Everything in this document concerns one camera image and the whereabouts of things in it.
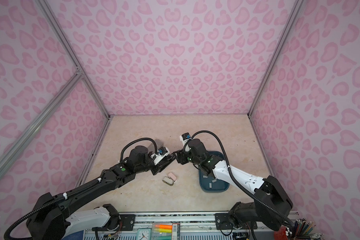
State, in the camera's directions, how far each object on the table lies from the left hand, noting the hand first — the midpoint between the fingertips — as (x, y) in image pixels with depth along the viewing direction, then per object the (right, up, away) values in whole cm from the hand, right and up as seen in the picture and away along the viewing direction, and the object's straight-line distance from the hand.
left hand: (167, 156), depth 78 cm
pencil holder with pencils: (+57, -28, -17) cm, 66 cm away
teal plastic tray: (+23, -17, +6) cm, 29 cm away
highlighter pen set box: (0, -34, -8) cm, 35 cm away
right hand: (+5, +2, +1) cm, 6 cm away
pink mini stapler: (+1, -13, +8) cm, 15 cm away
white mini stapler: (-1, -15, +6) cm, 16 cm away
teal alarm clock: (-9, -34, -10) cm, 37 cm away
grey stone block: (-8, +5, +22) cm, 24 cm away
